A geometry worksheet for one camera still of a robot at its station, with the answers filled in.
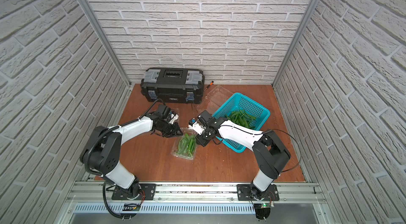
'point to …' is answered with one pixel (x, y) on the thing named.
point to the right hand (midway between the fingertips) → (202, 139)
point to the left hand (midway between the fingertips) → (183, 131)
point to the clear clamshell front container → (175, 151)
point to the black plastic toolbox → (178, 84)
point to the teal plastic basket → (238, 102)
